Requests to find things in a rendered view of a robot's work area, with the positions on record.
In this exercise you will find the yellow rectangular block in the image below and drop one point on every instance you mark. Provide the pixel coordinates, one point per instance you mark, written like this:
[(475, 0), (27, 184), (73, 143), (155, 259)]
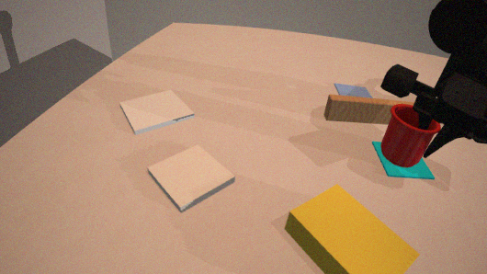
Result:
[(341, 236)]

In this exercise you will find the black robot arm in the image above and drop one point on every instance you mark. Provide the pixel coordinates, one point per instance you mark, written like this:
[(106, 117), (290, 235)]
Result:
[(460, 27)]

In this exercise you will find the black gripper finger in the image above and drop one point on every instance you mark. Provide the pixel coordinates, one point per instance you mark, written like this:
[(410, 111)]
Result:
[(446, 135), (424, 118)]

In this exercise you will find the dark red cup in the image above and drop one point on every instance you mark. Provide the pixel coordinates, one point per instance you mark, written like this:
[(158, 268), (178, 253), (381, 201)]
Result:
[(403, 143)]

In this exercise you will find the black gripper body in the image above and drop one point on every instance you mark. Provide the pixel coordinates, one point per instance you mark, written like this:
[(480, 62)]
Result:
[(401, 81)]

